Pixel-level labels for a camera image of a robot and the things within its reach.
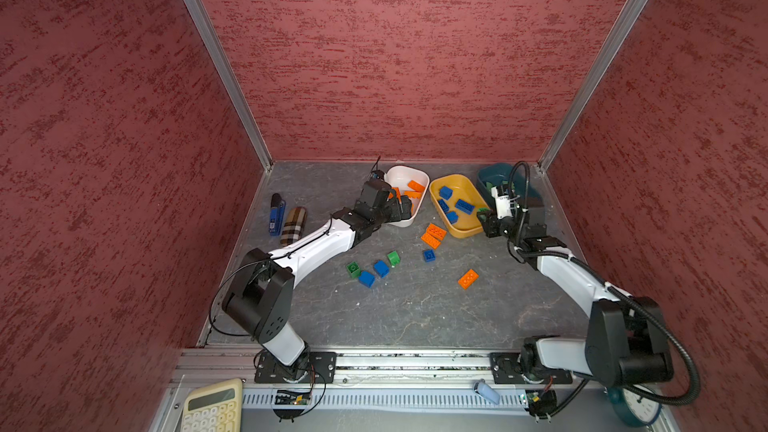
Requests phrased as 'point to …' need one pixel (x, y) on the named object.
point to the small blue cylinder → (486, 391)
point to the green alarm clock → (632, 407)
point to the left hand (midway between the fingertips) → (398, 209)
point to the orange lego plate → (416, 186)
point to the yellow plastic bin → (436, 184)
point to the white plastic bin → (397, 178)
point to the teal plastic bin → (500, 172)
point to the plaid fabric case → (294, 226)
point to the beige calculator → (214, 406)
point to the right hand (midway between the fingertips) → (479, 217)
